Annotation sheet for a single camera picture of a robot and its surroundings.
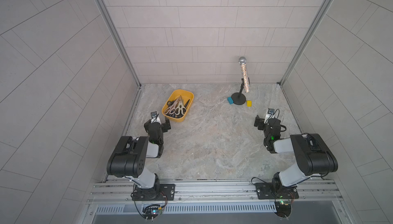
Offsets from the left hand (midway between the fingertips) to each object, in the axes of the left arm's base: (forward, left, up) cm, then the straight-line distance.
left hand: (160, 116), depth 93 cm
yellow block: (+13, -58, -4) cm, 60 cm away
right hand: (+2, -64, +1) cm, 65 cm away
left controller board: (-47, -4, -4) cm, 47 cm away
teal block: (+15, -45, -3) cm, 48 cm away
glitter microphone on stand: (+18, -52, -3) cm, 55 cm away
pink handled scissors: (+6, -6, 0) cm, 8 cm away
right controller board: (-46, -63, -5) cm, 77 cm away
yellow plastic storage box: (+20, -14, -3) cm, 24 cm away
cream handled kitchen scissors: (+8, -11, -2) cm, 14 cm away
